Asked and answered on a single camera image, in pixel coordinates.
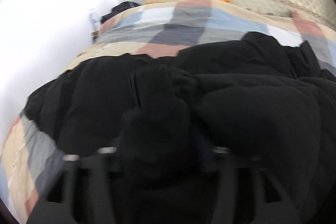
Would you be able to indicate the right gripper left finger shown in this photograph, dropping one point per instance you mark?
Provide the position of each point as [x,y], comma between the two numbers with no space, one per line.
[81,192]

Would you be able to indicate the white spray bottle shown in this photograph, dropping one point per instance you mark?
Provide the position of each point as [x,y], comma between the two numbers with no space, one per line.
[95,19]

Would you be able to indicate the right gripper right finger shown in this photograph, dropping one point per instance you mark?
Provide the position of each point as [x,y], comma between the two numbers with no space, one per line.
[248,193]

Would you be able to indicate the black puffer jacket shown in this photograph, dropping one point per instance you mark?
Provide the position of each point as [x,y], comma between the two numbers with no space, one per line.
[254,96]

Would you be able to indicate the plaid patchwork quilt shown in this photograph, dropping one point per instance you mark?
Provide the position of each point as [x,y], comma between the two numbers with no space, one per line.
[29,158]

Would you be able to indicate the wooden nightstand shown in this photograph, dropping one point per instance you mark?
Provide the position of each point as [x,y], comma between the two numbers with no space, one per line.
[94,36]

